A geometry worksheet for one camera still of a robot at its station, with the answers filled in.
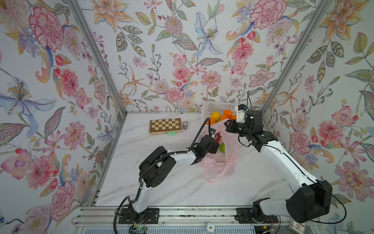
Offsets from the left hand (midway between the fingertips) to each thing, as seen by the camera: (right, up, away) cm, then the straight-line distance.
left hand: (215, 139), depth 93 cm
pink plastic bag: (+3, -12, -10) cm, 16 cm away
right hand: (+2, +12, -13) cm, 18 cm away
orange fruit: (+10, +15, +18) cm, 26 cm away
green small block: (-29, +3, +14) cm, 32 cm away
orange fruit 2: (+1, +12, +16) cm, 20 cm away
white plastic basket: (-1, +23, +24) cm, 33 cm away
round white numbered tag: (-7, -38, -27) cm, 47 cm away
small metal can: (-19, +9, +15) cm, 26 cm away
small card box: (+35, -40, -23) cm, 58 cm away
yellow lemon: (+4, +17, +18) cm, 25 cm away
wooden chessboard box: (-35, +8, +17) cm, 40 cm away
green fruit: (+5, -6, +2) cm, 8 cm away
